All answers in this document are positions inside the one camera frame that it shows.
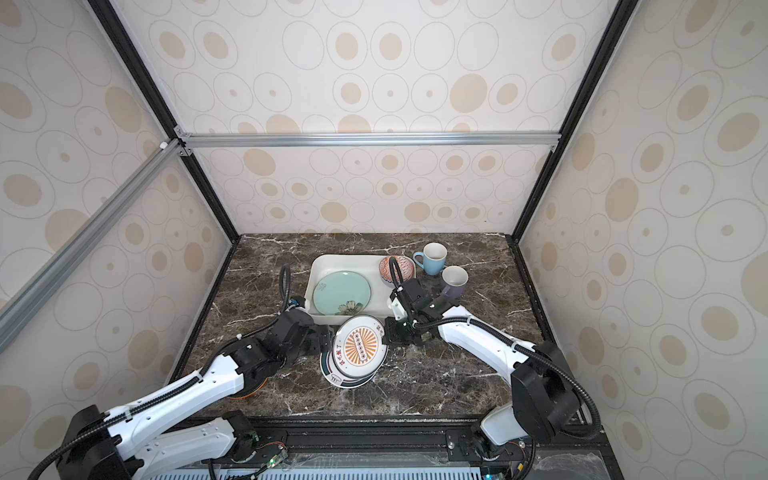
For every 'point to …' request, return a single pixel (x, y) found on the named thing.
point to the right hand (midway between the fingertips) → (384, 340)
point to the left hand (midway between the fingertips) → (330, 330)
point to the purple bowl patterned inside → (406, 265)
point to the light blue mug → (434, 258)
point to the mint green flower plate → (341, 293)
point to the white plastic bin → (367, 266)
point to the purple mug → (454, 279)
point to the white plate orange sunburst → (359, 349)
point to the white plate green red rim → (341, 378)
